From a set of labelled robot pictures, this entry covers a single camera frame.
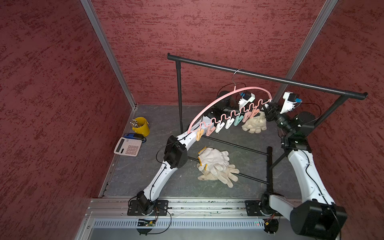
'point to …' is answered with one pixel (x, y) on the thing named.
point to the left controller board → (146, 222)
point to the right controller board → (271, 226)
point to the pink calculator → (128, 146)
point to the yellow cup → (143, 128)
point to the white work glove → (212, 159)
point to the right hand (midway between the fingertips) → (261, 103)
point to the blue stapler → (137, 136)
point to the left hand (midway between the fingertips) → (258, 115)
